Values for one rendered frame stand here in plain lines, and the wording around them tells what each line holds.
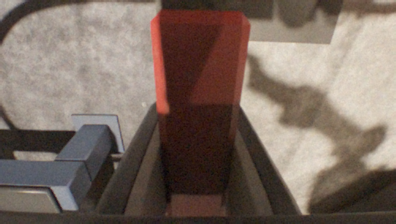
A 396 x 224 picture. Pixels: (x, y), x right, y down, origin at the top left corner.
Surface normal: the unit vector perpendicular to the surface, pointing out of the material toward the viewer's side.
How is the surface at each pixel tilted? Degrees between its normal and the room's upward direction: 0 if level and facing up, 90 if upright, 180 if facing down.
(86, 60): 0
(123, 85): 0
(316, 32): 0
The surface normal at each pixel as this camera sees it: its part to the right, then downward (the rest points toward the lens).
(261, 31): 0.01, 0.50
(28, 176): 0.03, -0.87
